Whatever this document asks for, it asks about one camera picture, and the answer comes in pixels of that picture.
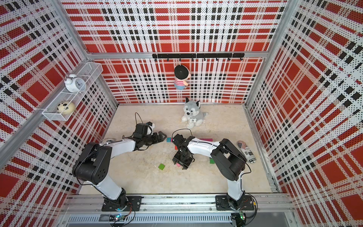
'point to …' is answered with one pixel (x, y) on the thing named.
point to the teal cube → (168, 139)
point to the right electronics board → (242, 216)
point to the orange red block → (176, 147)
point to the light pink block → (178, 164)
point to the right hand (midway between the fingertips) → (179, 164)
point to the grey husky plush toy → (193, 115)
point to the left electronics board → (116, 217)
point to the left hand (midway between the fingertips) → (164, 137)
